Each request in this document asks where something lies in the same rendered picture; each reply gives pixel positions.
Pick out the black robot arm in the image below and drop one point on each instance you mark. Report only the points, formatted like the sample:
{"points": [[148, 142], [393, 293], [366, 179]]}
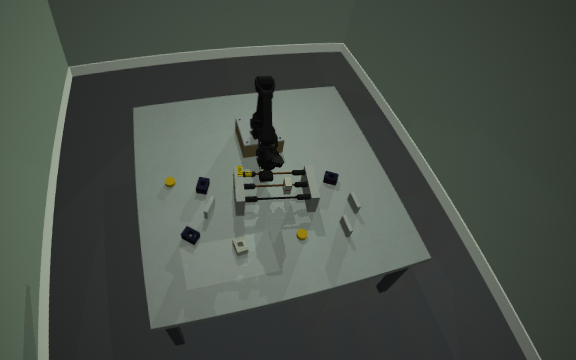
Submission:
{"points": [[261, 124]]}

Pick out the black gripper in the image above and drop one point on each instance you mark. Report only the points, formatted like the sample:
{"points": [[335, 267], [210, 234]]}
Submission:
{"points": [[264, 176]]}

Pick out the yellow flat disc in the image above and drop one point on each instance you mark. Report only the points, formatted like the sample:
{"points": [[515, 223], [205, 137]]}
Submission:
{"points": [[302, 234], [169, 182]]}

